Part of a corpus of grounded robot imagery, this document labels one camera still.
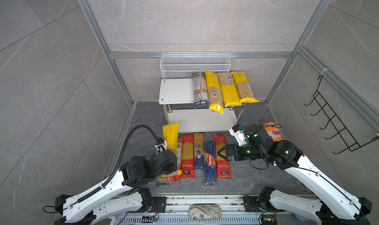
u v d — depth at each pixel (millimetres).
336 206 387
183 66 1003
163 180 780
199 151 903
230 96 717
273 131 921
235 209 730
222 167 836
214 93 723
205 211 686
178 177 799
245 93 720
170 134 713
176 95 754
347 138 625
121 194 438
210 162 836
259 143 478
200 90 745
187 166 837
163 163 463
